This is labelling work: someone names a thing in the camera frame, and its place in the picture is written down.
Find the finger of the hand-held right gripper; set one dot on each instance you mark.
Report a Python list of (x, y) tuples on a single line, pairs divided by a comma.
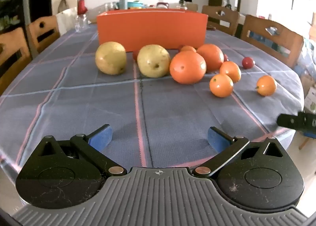
[(288, 121)]

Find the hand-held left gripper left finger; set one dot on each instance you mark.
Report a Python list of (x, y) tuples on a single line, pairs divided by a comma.
[(101, 137)]

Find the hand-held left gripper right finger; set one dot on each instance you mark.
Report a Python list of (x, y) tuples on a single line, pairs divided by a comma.
[(218, 139)]

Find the small orange mandarin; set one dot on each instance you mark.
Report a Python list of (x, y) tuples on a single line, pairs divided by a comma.
[(232, 70), (221, 85), (266, 85), (188, 48)]

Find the red tomato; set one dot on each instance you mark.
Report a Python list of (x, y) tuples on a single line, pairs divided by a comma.
[(248, 62), (225, 58)]

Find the large orange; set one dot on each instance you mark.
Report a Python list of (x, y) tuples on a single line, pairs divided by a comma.
[(212, 55), (187, 67)]

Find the yellow pear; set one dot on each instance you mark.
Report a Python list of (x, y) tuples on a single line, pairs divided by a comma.
[(153, 61), (109, 58)]

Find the orange cardboard box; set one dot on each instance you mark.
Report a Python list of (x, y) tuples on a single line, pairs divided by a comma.
[(148, 30)]

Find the blue stool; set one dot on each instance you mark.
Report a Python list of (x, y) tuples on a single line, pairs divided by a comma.
[(308, 135)]

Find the plaid blue-grey tablecloth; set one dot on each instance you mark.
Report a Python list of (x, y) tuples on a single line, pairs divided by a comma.
[(98, 107)]

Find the clear glass jar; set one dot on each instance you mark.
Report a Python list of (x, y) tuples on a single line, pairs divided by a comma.
[(81, 23)]

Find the small white paper bag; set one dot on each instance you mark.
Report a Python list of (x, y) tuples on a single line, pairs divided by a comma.
[(66, 20)]

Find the pale blue bottle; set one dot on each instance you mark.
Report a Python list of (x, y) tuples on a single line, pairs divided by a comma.
[(122, 2)]

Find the teal bowl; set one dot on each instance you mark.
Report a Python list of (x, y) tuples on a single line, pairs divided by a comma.
[(135, 4)]

